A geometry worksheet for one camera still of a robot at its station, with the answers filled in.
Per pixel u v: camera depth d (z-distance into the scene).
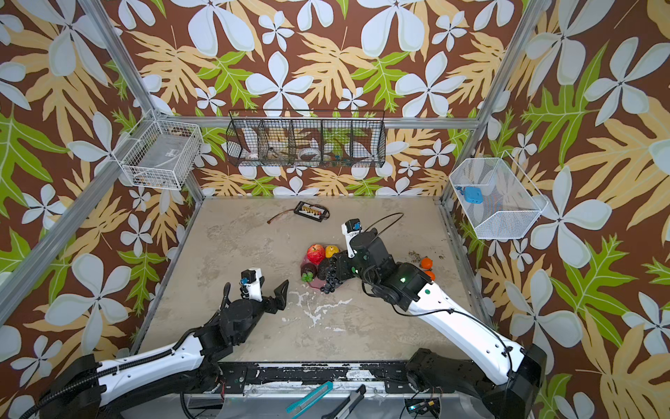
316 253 0.93
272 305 0.70
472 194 0.87
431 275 0.49
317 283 0.93
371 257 0.50
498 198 0.84
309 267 0.93
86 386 0.42
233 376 0.74
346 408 0.69
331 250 0.96
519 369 0.38
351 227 0.62
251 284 0.67
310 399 0.71
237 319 0.59
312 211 1.14
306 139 0.97
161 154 0.86
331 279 0.75
